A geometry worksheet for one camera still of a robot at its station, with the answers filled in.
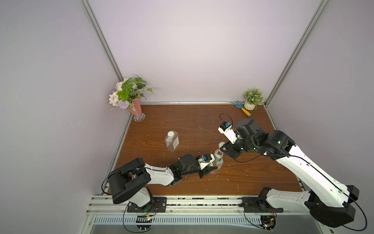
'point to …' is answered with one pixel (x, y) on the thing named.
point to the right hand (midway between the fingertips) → (224, 143)
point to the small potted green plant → (253, 97)
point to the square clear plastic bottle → (172, 141)
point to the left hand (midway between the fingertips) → (216, 165)
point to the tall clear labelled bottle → (218, 161)
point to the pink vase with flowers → (127, 95)
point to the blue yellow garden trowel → (240, 105)
